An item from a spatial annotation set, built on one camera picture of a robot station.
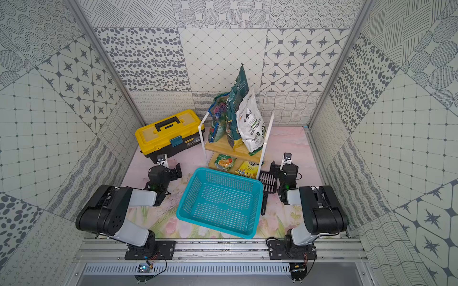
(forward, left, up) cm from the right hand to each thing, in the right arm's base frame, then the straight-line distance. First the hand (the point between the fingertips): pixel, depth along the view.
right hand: (283, 164), depth 95 cm
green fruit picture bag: (-1, +32, +3) cm, 32 cm away
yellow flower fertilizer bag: (-3, +19, -1) cm, 19 cm away
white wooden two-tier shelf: (-2, +37, +14) cm, 39 cm away
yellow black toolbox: (+10, +61, +13) cm, 63 cm away
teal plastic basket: (-19, +31, -6) cm, 37 cm away
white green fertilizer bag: (+2, +19, +29) cm, 34 cm away
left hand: (-1, +61, +2) cm, 61 cm away
